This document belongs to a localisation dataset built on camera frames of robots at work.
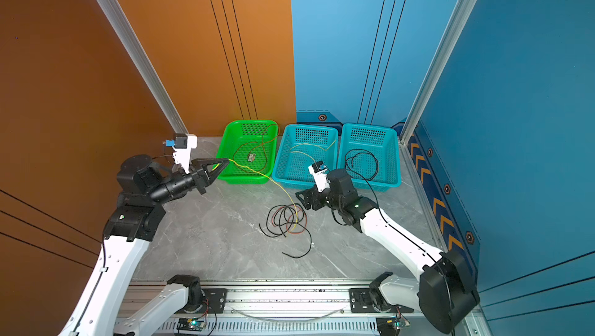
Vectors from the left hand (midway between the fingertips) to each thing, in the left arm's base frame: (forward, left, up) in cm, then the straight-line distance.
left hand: (228, 160), depth 61 cm
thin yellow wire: (+41, -23, -37) cm, 60 cm away
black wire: (+34, -43, -38) cm, 67 cm away
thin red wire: (+3, -15, -39) cm, 41 cm away
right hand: (+4, -21, -22) cm, 31 cm away
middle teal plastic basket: (+40, -18, -38) cm, 58 cm away
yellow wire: (+18, -8, -38) cm, 43 cm away
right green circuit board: (-33, -47, -39) cm, 69 cm away
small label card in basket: (+33, +6, -38) cm, 51 cm away
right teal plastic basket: (+35, -52, -38) cm, 73 cm away
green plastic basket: (+40, +8, -38) cm, 55 cm away
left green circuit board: (-33, +14, -40) cm, 54 cm away
